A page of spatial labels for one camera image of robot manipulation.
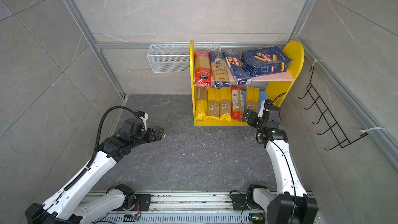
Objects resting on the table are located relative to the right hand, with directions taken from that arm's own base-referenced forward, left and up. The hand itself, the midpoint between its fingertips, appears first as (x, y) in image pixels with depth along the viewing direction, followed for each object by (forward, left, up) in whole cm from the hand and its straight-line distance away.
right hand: (251, 113), depth 80 cm
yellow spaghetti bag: (+13, +19, -6) cm, 24 cm away
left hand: (-7, +50, -1) cm, 51 cm away
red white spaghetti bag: (+12, +5, -5) cm, 14 cm away
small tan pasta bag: (+16, -6, -6) cm, 18 cm away
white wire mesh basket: (+41, +44, +8) cm, 61 cm away
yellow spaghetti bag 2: (+11, +12, -5) cm, 17 cm away
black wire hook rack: (-9, -29, +9) cm, 32 cm away
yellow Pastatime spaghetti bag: (+12, +27, -5) cm, 29 cm away
